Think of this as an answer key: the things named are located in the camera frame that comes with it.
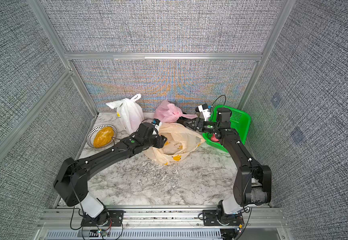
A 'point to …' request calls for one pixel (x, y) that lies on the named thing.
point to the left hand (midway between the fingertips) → (166, 137)
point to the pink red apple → (213, 138)
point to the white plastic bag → (129, 112)
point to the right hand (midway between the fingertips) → (188, 120)
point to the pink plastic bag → (169, 112)
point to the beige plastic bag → (180, 141)
